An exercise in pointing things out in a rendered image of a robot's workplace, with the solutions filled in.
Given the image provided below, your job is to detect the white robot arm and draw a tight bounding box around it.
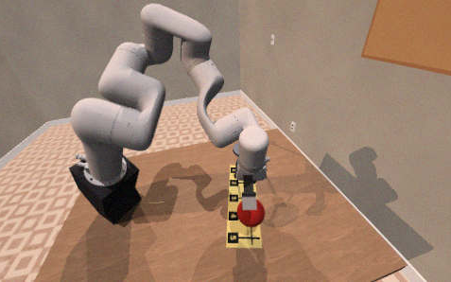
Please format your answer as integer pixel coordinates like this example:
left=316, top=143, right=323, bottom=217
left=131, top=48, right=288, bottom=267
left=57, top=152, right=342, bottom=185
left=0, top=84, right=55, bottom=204
left=71, top=4, right=269, bottom=186

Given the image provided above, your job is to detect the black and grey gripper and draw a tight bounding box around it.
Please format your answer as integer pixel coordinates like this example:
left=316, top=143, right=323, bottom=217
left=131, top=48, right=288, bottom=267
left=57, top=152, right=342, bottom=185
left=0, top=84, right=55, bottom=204
left=234, top=157, right=267, bottom=185

